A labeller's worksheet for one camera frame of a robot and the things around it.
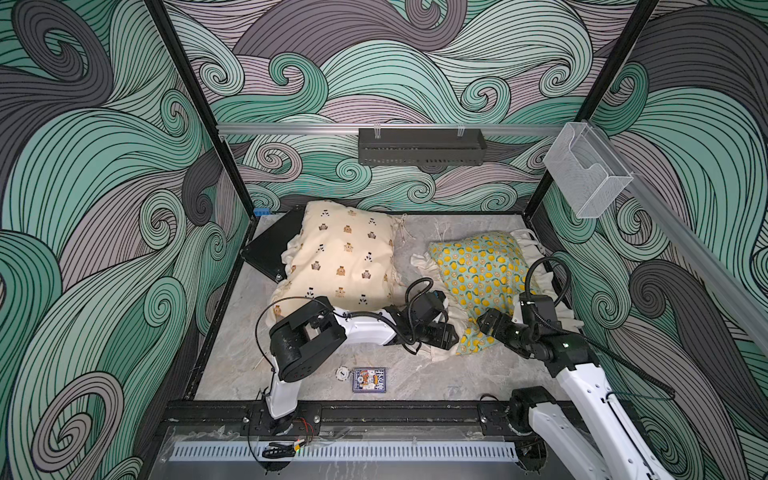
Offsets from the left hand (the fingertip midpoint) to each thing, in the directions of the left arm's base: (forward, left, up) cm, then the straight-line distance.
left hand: (454, 336), depth 82 cm
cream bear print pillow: (+22, +31, +7) cm, 39 cm away
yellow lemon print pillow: (+20, -13, +3) cm, 24 cm away
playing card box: (-11, +24, -4) cm, 26 cm away
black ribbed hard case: (+28, +61, 0) cm, 67 cm away
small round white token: (-8, +31, -6) cm, 33 cm away
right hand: (0, -8, +5) cm, 10 cm away
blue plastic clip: (+55, +71, -6) cm, 90 cm away
